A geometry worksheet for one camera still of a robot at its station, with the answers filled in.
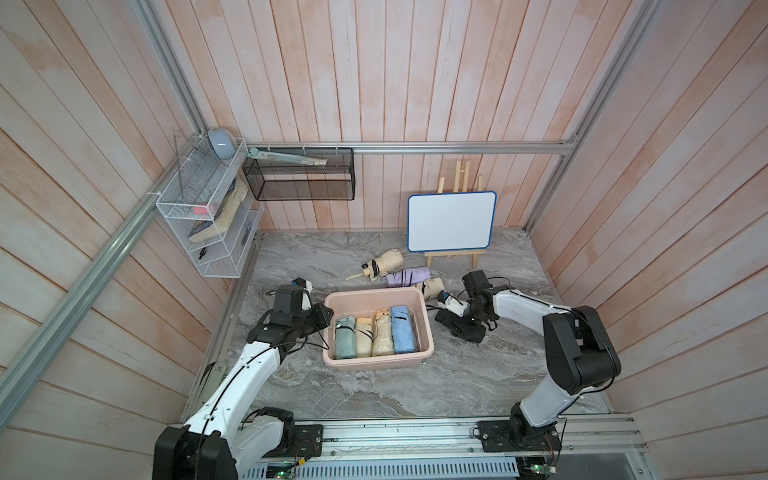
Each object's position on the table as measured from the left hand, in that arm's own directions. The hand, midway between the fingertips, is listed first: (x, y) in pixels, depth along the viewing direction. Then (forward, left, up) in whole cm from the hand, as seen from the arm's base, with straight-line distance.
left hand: (332, 316), depth 83 cm
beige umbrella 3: (-2, -9, -8) cm, 13 cm away
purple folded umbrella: (+20, -23, -8) cm, 31 cm away
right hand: (+6, -41, -12) cm, 43 cm away
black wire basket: (+50, +21, +10) cm, 55 cm away
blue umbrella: (-2, -20, -5) cm, 21 cm away
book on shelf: (+16, +35, +18) cm, 42 cm away
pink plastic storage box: (+11, -9, -11) cm, 18 cm away
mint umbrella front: (-4, -3, -7) cm, 9 cm away
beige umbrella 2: (+15, -31, -8) cm, 35 cm away
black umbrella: (-1, -36, -3) cm, 36 cm away
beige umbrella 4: (-2, -14, -7) cm, 16 cm away
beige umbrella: (+25, -14, -8) cm, 29 cm away
